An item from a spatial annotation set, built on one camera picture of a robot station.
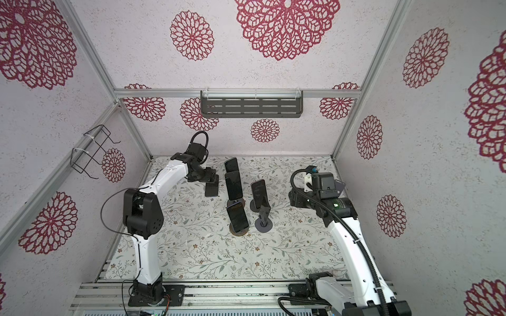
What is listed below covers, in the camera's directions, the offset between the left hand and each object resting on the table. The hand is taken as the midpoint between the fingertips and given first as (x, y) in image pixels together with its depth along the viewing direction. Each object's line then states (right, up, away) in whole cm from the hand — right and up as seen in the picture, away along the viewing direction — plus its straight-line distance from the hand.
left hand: (206, 181), depth 97 cm
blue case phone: (+1, -5, +10) cm, 11 cm away
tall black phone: (+14, -2, -6) cm, 16 cm away
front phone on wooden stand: (+16, -15, -13) cm, 26 cm away
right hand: (+40, -3, -22) cm, 45 cm away
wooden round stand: (+17, -23, -9) cm, 30 cm away
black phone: (+27, -7, -9) cm, 29 cm away
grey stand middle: (+23, -12, -4) cm, 26 cm away
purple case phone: (+27, -1, -8) cm, 28 cm away
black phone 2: (+12, +8, +1) cm, 15 cm away
